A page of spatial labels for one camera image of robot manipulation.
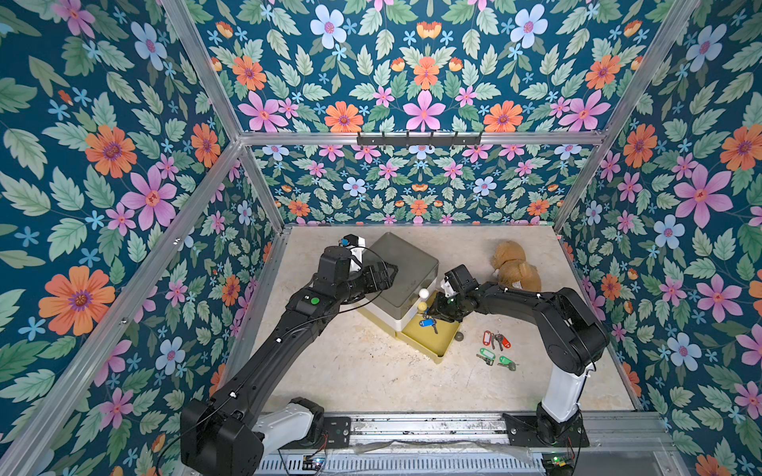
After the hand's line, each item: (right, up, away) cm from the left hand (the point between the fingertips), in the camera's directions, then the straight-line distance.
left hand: (389, 270), depth 75 cm
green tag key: (+28, -26, +11) cm, 40 cm away
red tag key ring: (+30, -22, +16) cm, 40 cm away
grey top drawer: (+5, -3, +5) cm, 8 cm away
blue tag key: (+12, -18, +18) cm, 28 cm away
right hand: (+12, -15, +18) cm, 26 cm away
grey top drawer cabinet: (+1, +5, +17) cm, 18 cm away
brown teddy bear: (+40, +1, +23) cm, 46 cm away
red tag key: (+34, -23, +14) cm, 43 cm away
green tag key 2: (+33, -28, +11) cm, 45 cm away
